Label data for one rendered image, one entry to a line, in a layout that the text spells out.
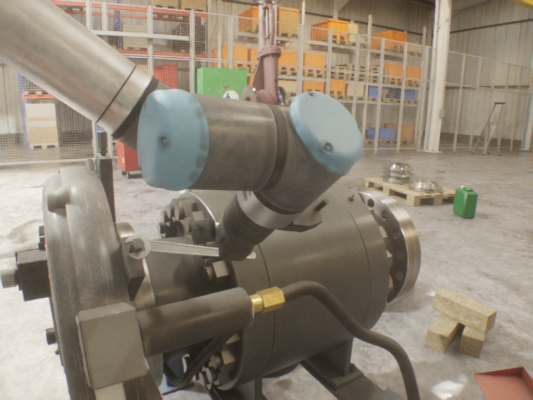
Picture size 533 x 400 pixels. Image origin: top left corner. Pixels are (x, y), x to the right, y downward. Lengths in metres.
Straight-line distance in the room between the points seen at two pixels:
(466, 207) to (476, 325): 2.64
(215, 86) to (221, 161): 7.82
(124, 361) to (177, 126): 0.39
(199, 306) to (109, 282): 0.17
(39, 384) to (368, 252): 1.45
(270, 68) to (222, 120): 4.93
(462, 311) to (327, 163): 1.81
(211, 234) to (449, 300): 1.72
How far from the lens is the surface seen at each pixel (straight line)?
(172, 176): 0.32
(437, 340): 2.03
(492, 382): 1.97
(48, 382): 1.88
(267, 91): 5.20
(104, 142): 0.90
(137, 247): 0.62
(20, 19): 0.45
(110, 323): 0.59
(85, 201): 0.78
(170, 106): 0.32
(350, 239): 1.06
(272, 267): 0.90
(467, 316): 2.11
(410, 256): 1.34
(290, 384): 1.70
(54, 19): 0.45
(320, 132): 0.35
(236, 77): 8.31
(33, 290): 0.95
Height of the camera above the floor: 1.12
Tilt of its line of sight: 14 degrees down
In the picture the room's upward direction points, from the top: 1 degrees clockwise
